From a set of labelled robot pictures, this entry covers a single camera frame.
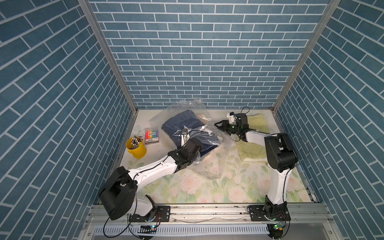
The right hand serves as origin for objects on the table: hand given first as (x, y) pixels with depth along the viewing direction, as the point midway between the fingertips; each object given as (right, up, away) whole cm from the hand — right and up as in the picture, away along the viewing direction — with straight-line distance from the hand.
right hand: (217, 125), depth 98 cm
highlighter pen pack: (-45, -7, +5) cm, 46 cm away
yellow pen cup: (-49, -16, -9) cm, 52 cm away
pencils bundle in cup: (-47, -8, -15) cm, 50 cm away
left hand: (-15, -10, -12) cm, 22 cm away
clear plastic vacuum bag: (-3, -23, -6) cm, 24 cm away
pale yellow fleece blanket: (+21, -16, -4) cm, 27 cm away
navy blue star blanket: (-28, -2, -4) cm, 29 cm away
